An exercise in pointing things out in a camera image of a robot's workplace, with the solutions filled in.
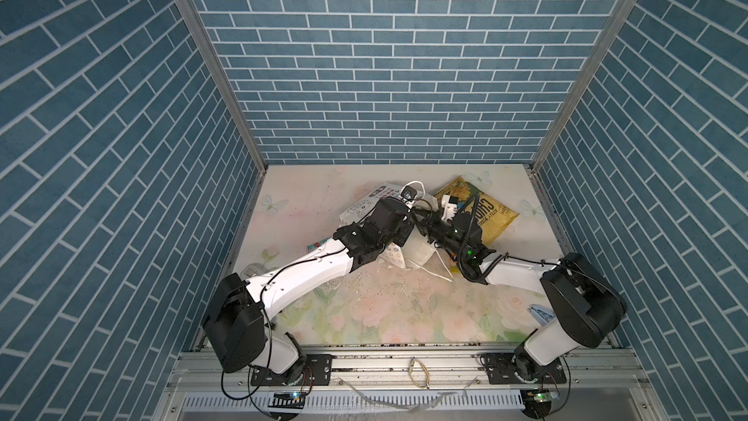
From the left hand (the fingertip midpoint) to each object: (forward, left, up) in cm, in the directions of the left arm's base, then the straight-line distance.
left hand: (405, 216), depth 80 cm
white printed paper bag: (-4, -3, -11) cm, 12 cm away
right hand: (+3, 0, 0) cm, 3 cm away
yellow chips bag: (+10, -32, -15) cm, 37 cm away
